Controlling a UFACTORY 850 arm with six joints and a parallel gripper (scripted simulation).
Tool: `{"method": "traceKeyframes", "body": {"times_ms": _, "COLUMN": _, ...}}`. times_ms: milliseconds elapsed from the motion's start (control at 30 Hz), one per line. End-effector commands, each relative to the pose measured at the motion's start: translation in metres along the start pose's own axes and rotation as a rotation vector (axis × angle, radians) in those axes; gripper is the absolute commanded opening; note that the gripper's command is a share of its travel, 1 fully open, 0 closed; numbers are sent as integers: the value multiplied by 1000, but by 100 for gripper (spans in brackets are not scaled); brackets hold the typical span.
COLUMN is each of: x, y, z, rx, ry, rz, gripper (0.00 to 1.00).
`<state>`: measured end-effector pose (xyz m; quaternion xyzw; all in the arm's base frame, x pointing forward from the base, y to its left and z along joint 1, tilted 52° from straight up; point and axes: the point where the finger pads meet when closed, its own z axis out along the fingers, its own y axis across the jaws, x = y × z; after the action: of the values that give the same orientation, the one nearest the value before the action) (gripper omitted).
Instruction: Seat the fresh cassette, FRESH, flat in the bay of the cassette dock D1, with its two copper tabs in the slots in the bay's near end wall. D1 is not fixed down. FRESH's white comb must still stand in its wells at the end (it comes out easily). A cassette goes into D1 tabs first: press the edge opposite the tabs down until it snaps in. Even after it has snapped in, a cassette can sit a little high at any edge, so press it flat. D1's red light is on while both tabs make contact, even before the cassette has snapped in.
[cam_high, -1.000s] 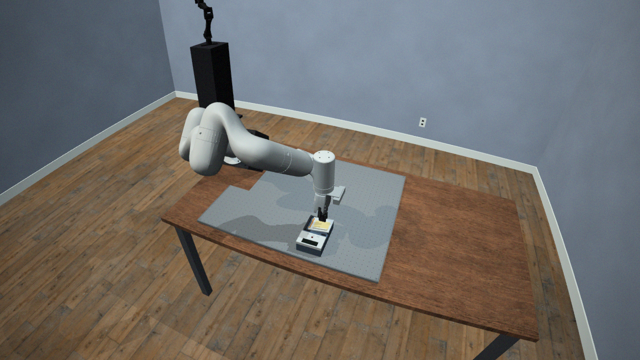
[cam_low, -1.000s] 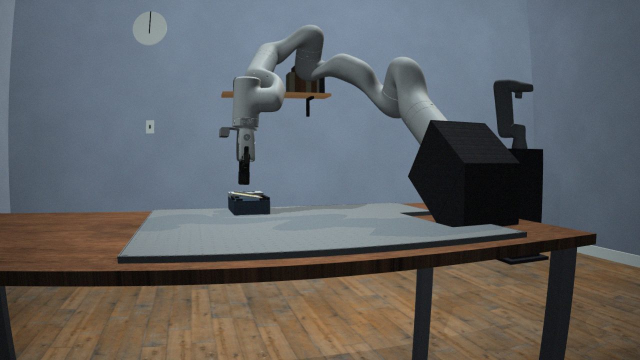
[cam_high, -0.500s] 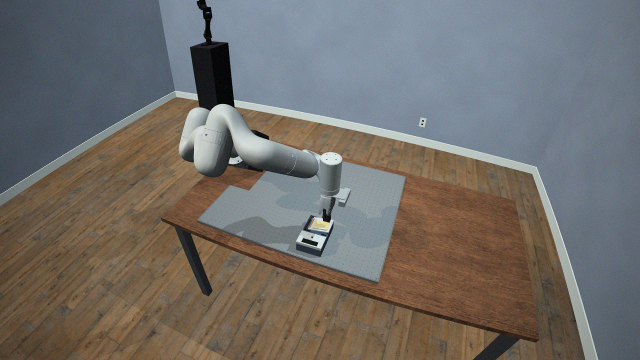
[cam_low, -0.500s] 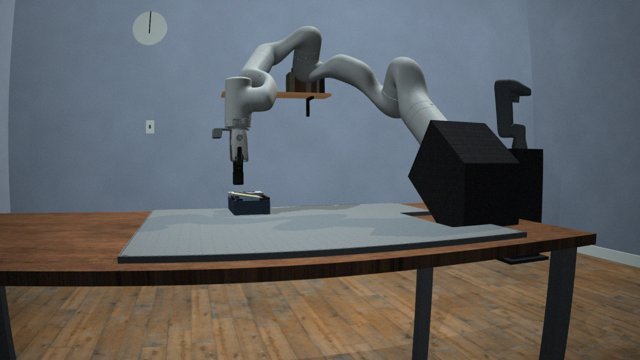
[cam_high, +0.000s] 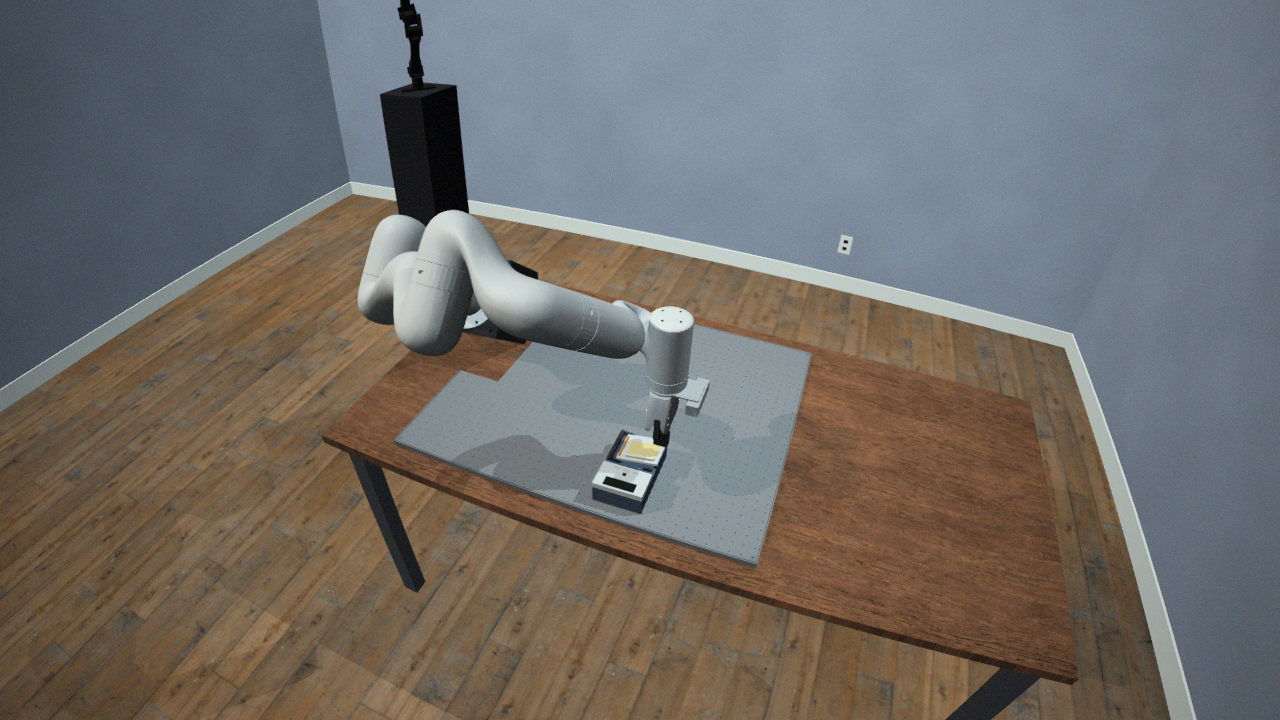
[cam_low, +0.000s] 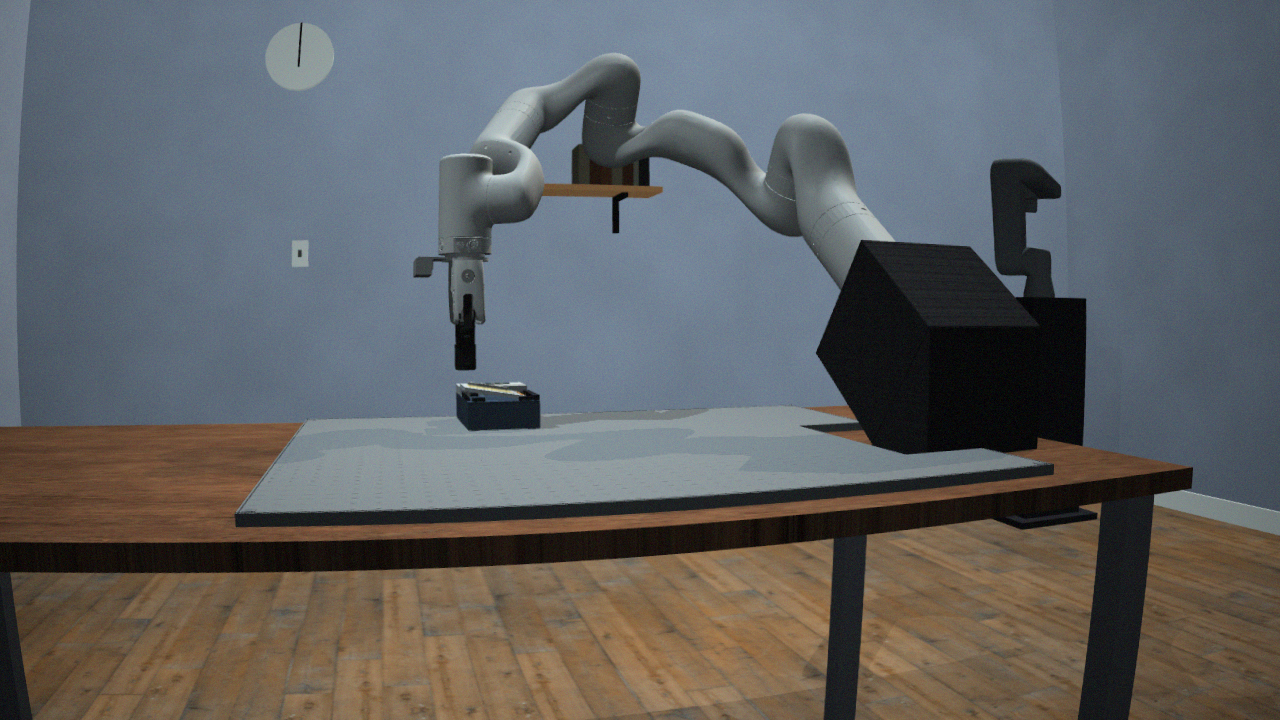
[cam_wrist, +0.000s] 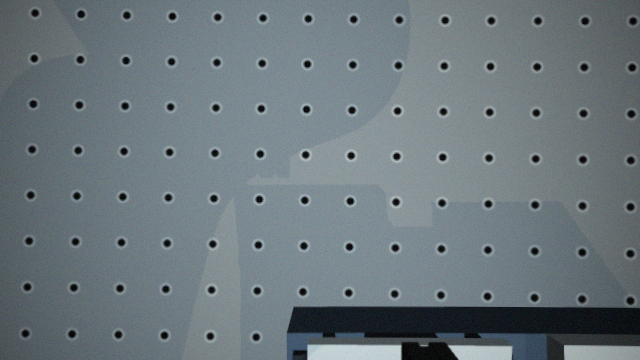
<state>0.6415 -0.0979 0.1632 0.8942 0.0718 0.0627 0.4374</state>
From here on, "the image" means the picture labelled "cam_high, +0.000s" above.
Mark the dark blue and white dock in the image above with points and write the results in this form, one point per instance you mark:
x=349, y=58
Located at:
x=623, y=484

